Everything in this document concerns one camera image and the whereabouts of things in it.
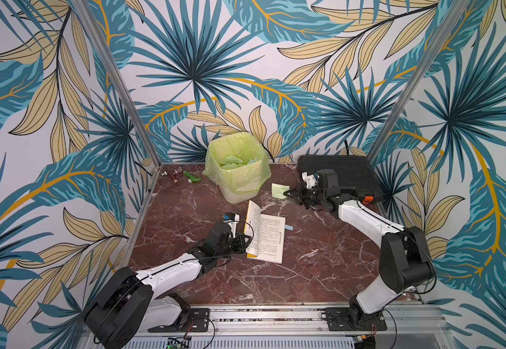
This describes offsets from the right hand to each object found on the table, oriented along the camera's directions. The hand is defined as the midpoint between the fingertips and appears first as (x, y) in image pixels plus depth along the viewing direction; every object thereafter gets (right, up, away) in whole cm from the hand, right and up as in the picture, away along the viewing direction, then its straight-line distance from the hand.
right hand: (283, 191), depth 86 cm
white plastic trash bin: (-22, -3, +11) cm, 25 cm away
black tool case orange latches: (+37, +8, +20) cm, 43 cm away
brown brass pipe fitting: (-51, +4, +24) cm, 57 cm away
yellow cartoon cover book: (-6, -20, +6) cm, 21 cm away
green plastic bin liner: (-20, +14, +17) cm, 30 cm away
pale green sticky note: (-2, 0, +3) cm, 3 cm away
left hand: (-13, -19, -3) cm, 23 cm away
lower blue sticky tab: (+4, -16, +10) cm, 20 cm away
